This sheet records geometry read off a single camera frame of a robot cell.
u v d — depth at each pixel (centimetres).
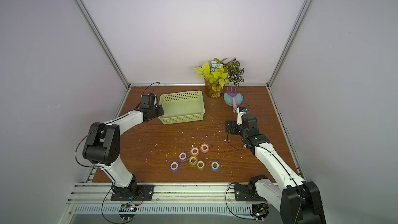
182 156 85
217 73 92
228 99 111
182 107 108
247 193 72
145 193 73
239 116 76
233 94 114
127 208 72
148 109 77
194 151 87
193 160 83
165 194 74
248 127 62
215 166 81
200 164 81
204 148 87
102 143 52
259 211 70
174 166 81
